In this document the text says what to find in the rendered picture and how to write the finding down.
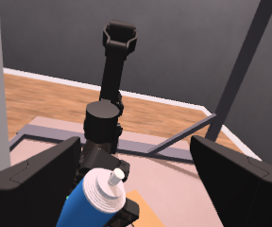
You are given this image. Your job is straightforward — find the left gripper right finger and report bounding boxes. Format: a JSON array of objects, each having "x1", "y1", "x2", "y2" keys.
[{"x1": 190, "y1": 135, "x2": 272, "y2": 227}]

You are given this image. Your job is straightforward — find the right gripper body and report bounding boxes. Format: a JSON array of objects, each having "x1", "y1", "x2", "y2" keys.
[{"x1": 68, "y1": 150, "x2": 140, "y2": 227}]

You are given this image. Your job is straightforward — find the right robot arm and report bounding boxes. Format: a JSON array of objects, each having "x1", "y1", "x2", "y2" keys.
[{"x1": 76, "y1": 19, "x2": 138, "y2": 183}]

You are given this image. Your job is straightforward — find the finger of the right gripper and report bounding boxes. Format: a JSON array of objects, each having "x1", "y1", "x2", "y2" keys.
[{"x1": 103, "y1": 210, "x2": 122, "y2": 227}]

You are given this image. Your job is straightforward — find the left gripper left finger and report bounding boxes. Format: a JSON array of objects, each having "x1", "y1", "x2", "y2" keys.
[{"x1": 0, "y1": 136, "x2": 81, "y2": 227}]

